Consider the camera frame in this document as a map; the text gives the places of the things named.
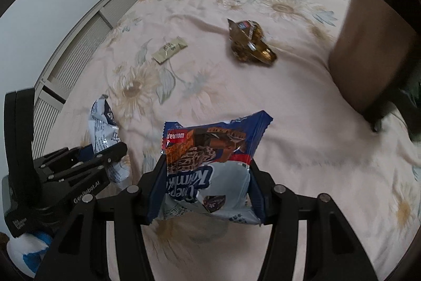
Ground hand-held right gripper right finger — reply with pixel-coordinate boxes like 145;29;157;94
248;161;379;281

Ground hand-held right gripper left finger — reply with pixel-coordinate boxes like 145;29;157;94
36;157;168;281

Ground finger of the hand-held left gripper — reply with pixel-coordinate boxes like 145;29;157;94
46;161;112;199
33;142;128;176

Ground blue white snack packet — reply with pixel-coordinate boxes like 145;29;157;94
89;94;130;184

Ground blue chocolate cake snack packet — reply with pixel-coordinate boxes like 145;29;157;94
154;110;274;225

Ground person's left hand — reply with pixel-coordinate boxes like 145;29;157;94
7;230;55;278

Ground floral bed blanket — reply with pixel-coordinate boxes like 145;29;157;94
31;0;421;281

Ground white slatted radiator cover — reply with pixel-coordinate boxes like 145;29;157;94
31;0;155;153

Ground beige small sachet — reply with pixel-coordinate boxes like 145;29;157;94
152;37;189;64

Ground brown gold snack wrapper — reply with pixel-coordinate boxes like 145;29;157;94
227;18;277;66

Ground brown trash bin black lid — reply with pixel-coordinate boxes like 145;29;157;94
328;0;421;133

